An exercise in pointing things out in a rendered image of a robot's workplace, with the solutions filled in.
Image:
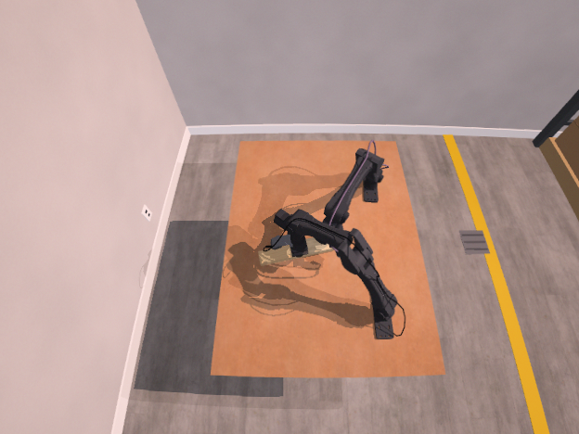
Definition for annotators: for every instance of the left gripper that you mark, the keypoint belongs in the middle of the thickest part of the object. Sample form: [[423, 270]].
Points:
[[298, 247]]

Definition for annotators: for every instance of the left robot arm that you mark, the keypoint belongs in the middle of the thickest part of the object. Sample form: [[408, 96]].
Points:
[[351, 259]]

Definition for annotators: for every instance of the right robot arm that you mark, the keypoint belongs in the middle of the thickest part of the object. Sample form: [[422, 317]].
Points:
[[359, 173]]

